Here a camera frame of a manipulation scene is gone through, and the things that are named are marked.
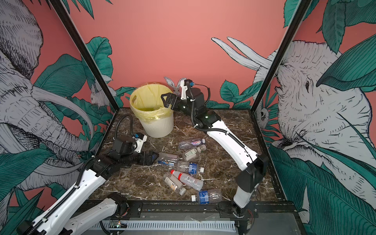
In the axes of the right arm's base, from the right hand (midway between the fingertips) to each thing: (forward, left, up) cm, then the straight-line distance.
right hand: (164, 96), depth 66 cm
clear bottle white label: (-11, -12, -38) cm, 41 cm away
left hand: (-17, +8, -23) cm, 30 cm away
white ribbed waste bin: (+11, +9, -40) cm, 42 cm away
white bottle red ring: (-26, -12, -38) cm, 48 cm away
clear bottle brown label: (-27, -2, -38) cm, 46 cm away
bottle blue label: (-34, -23, -37) cm, 56 cm away
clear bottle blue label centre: (-19, -11, -39) cm, 44 cm away
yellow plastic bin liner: (+23, +20, -27) cm, 41 cm away
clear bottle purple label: (-2, -13, -39) cm, 41 cm away
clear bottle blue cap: (-11, +4, -44) cm, 45 cm away
